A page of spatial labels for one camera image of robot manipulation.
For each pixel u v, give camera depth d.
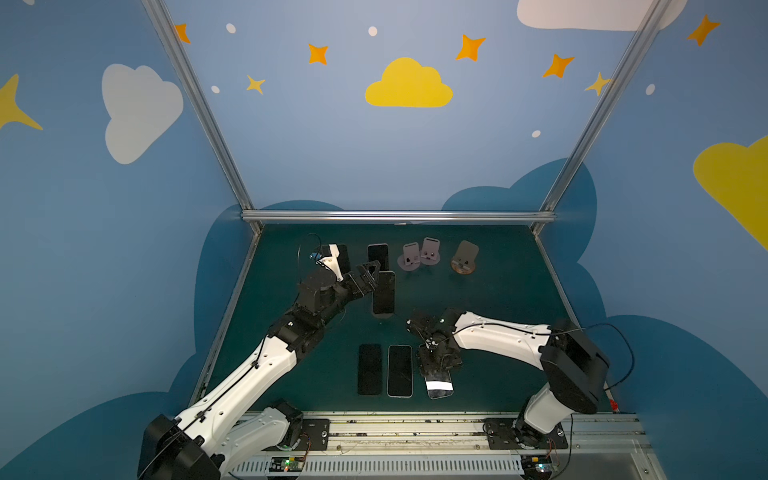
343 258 0.99
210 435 0.40
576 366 0.45
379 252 0.98
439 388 0.80
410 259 1.06
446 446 0.74
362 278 0.65
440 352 0.70
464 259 1.05
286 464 0.71
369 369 0.86
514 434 0.75
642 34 0.73
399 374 0.84
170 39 0.72
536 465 0.71
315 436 0.74
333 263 0.66
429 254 1.08
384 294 0.91
